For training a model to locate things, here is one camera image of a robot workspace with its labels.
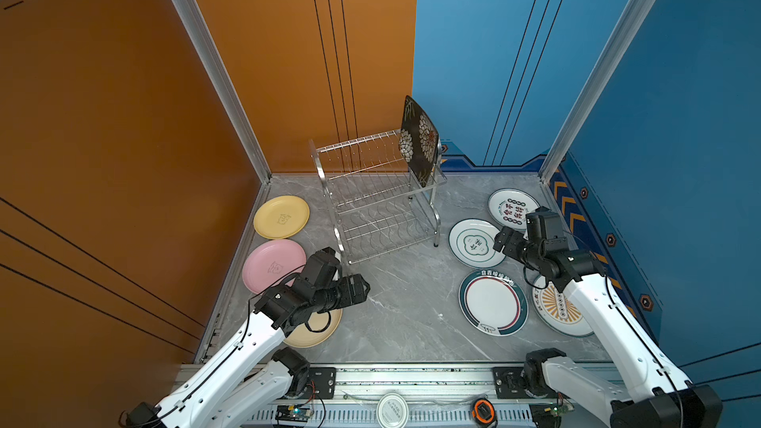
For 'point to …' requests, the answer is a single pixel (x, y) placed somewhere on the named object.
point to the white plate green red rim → (494, 302)
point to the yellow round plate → (281, 217)
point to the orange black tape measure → (484, 412)
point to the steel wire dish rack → (376, 203)
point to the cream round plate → (321, 327)
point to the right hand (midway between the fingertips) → (504, 242)
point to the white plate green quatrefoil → (471, 244)
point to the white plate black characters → (508, 207)
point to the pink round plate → (268, 261)
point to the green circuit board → (292, 412)
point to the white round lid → (392, 410)
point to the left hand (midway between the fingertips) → (358, 288)
